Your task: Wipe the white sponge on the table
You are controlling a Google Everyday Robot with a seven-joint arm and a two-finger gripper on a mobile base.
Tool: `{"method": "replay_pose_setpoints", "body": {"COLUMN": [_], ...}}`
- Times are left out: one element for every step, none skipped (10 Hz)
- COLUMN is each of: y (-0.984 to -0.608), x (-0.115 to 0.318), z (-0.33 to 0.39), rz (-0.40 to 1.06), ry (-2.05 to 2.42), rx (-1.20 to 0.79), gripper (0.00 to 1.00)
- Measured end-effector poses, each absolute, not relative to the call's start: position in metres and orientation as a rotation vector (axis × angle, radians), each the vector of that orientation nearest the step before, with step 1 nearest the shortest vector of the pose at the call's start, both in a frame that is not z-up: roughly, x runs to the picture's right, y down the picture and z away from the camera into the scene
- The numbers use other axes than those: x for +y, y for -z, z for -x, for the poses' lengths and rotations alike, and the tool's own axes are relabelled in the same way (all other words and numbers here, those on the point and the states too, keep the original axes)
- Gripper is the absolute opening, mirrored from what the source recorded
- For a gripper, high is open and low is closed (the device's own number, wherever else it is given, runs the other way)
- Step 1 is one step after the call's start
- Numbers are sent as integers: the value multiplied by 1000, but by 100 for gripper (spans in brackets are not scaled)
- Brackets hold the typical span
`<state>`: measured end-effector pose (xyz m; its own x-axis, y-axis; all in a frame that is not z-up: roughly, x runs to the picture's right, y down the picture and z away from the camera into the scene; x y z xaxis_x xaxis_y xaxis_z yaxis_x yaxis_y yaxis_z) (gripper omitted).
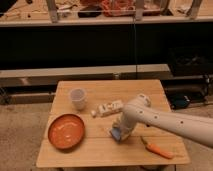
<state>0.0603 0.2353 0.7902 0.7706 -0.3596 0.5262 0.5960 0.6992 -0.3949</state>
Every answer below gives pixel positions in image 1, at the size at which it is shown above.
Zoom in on orange plate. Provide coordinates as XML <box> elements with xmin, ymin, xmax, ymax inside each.
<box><xmin>48</xmin><ymin>114</ymin><xmax>85</xmax><ymax>150</ymax></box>

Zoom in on wooden shelf rack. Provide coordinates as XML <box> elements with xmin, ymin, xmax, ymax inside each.
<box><xmin>0</xmin><ymin>0</ymin><xmax>213</xmax><ymax>27</ymax></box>

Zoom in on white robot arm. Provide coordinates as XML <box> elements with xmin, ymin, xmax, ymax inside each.
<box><xmin>110</xmin><ymin>94</ymin><xmax>213</xmax><ymax>148</ymax></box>

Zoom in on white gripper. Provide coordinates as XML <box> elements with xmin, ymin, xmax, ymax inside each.
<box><xmin>112</xmin><ymin>114</ymin><xmax>136</xmax><ymax>142</ymax></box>

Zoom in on clear plastic cup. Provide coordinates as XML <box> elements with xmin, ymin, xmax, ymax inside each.
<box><xmin>69</xmin><ymin>88</ymin><xmax>86</xmax><ymax>110</ymax></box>

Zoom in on orange carrot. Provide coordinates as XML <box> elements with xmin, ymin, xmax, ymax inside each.
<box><xmin>140</xmin><ymin>137</ymin><xmax>174</xmax><ymax>159</ymax></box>

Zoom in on white tube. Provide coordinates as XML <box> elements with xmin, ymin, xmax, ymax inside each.
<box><xmin>91</xmin><ymin>100</ymin><xmax>124</xmax><ymax>117</ymax></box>

